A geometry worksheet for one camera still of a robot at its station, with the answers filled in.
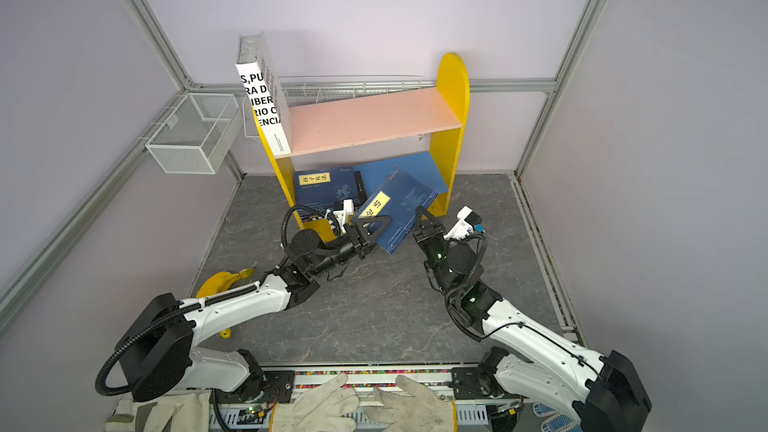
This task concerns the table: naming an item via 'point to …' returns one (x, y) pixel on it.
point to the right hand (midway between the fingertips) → (416, 211)
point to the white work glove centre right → (422, 411)
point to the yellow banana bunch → (221, 281)
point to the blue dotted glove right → (555, 421)
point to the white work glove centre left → (322, 407)
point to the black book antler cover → (325, 188)
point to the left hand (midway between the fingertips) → (393, 230)
